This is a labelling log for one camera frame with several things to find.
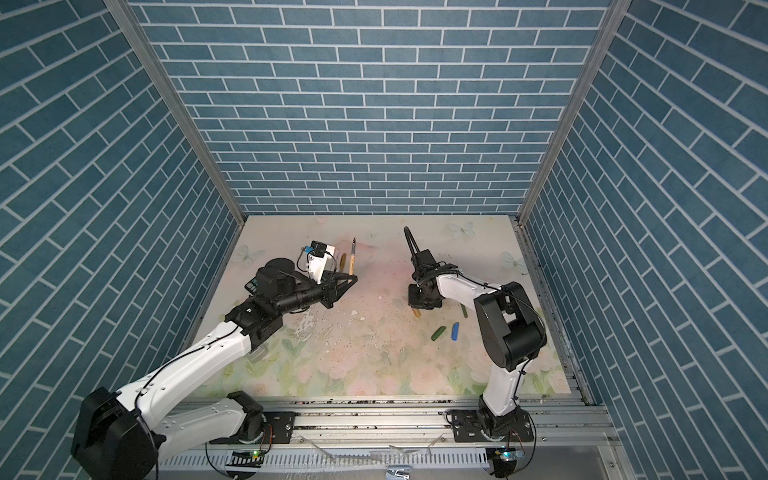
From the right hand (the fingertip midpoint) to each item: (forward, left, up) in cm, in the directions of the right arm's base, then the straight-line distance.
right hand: (413, 300), depth 95 cm
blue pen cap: (-9, -14, -2) cm, 16 cm away
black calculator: (+1, +54, +1) cm, 54 cm away
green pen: (-1, -17, -3) cm, 17 cm away
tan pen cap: (-4, -1, -1) cm, 4 cm away
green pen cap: (-9, -8, -2) cm, 13 cm away
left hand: (-9, +14, +24) cm, 29 cm away
